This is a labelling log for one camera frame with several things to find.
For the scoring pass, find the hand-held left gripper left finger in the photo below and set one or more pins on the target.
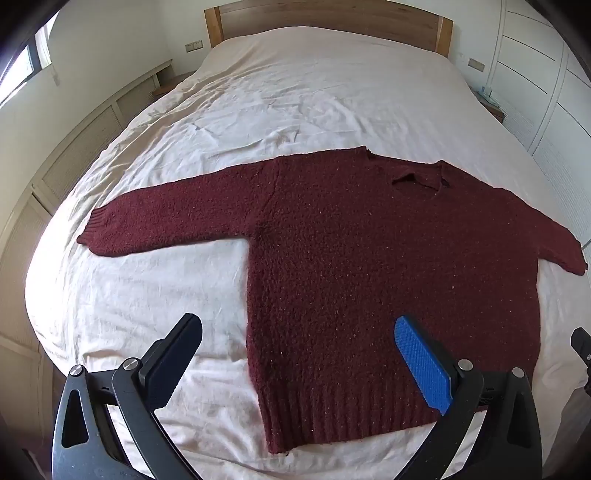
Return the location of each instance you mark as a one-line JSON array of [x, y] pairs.
[[173, 364]]

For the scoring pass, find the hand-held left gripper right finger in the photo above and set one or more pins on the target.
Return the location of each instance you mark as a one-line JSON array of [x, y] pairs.
[[425, 360]]

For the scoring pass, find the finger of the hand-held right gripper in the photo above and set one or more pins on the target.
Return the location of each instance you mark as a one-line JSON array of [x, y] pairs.
[[582, 350]]

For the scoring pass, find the dark red knit sweater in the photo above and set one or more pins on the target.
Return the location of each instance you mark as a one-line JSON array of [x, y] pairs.
[[346, 254]]

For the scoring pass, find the wooden nightstand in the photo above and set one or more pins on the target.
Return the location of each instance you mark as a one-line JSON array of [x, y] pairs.
[[494, 110]]

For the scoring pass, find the small items on nightstand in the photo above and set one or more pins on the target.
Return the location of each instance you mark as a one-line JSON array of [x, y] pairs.
[[487, 93]]

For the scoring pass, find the white louvered wardrobe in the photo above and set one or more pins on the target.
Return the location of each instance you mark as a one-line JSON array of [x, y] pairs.
[[545, 69]]

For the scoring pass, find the bed with white sheet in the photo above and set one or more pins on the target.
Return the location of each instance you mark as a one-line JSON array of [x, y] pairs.
[[300, 92]]

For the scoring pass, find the window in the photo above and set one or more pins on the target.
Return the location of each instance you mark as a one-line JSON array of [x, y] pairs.
[[18, 69]]

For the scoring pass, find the wooden headboard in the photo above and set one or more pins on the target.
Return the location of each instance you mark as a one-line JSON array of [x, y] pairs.
[[323, 14]]

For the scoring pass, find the beige low wall cabinet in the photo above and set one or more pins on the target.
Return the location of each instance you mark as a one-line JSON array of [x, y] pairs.
[[83, 138]]

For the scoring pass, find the wall switch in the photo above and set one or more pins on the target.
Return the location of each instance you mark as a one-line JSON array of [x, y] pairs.
[[476, 64]]

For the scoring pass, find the wall socket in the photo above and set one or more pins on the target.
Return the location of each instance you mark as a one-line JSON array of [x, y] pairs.
[[194, 46]]

